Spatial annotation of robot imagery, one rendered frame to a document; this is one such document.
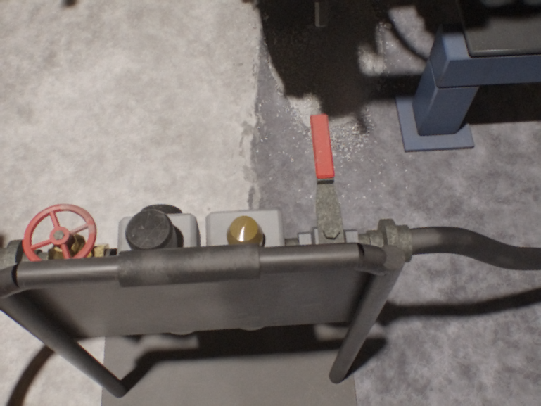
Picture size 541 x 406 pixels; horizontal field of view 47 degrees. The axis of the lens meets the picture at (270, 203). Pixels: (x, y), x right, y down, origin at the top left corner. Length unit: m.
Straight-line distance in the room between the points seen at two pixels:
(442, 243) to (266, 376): 0.48
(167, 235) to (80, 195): 0.65
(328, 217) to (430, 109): 0.59
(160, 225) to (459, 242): 0.32
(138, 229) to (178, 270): 0.10
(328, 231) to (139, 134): 0.72
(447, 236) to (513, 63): 0.52
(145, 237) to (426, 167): 0.76
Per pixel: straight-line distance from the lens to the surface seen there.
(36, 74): 1.45
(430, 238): 0.69
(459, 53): 1.11
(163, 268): 0.54
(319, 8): 1.11
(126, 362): 1.11
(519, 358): 1.17
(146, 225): 0.62
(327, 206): 0.67
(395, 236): 0.68
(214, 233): 0.66
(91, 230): 0.64
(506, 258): 0.79
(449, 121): 1.26
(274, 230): 0.66
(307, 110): 1.30
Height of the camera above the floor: 1.07
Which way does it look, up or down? 63 degrees down
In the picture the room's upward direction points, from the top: straight up
